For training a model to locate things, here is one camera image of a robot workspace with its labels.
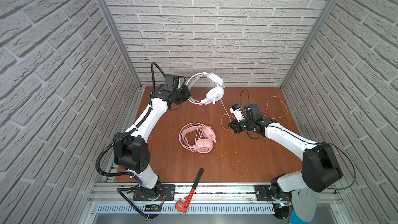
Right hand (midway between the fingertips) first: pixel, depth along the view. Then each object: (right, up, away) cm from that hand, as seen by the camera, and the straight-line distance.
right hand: (230, 123), depth 86 cm
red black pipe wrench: (-25, -36, -17) cm, 47 cm away
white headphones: (-10, +16, -15) cm, 25 cm away
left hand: (-21, +19, -3) cm, 29 cm away
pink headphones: (-15, -11, -1) cm, 18 cm away
